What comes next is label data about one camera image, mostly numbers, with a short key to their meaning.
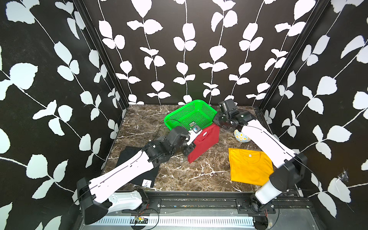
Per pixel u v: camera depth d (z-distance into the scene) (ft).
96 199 1.25
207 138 2.62
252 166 2.89
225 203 2.49
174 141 1.62
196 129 1.91
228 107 1.98
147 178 2.63
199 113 3.81
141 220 2.33
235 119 1.84
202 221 2.30
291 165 1.37
